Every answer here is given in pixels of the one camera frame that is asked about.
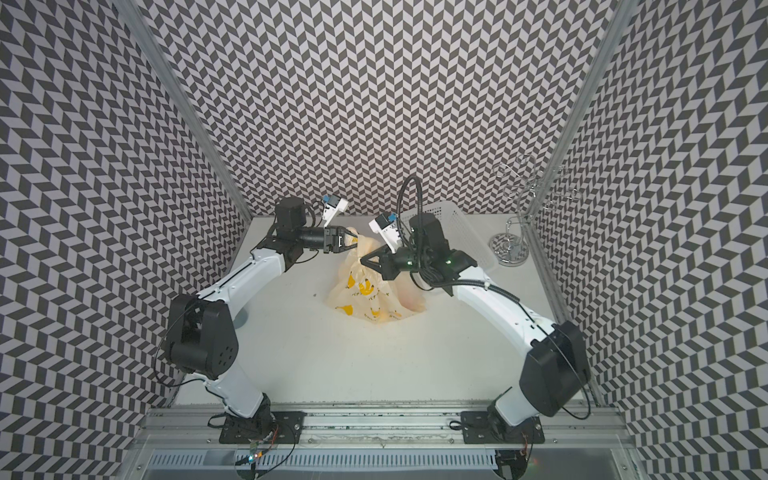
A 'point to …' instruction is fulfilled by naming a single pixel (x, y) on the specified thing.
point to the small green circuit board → (255, 453)
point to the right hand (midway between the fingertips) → (364, 267)
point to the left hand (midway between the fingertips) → (364, 243)
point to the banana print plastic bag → (365, 294)
